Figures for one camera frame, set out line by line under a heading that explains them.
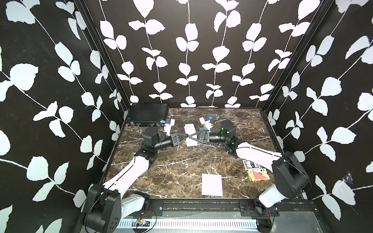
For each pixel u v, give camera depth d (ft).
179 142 2.30
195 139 2.30
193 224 2.30
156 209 2.41
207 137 2.21
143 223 2.32
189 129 2.49
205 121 2.38
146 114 4.17
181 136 2.40
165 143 2.20
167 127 2.30
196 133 2.31
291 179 1.46
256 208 2.18
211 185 2.70
